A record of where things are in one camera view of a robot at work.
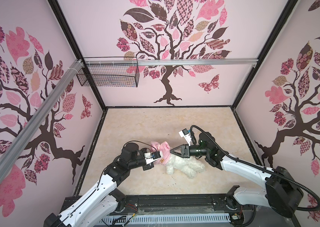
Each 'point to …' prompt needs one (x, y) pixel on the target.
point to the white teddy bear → (188, 166)
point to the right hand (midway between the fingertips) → (171, 151)
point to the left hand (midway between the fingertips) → (158, 156)
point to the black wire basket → (109, 75)
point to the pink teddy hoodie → (164, 147)
